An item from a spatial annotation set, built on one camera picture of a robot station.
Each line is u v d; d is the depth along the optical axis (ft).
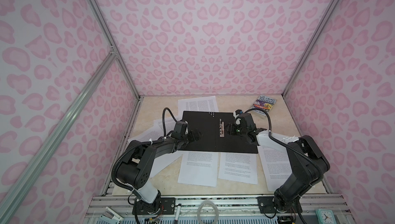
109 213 2.30
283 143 1.56
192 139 2.75
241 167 2.82
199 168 2.82
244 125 2.46
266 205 2.41
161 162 2.86
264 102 3.72
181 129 2.43
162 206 2.36
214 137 3.22
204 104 3.88
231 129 2.75
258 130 2.35
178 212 2.32
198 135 2.81
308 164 1.52
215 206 2.45
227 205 2.46
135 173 1.49
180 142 2.38
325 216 2.26
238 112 2.79
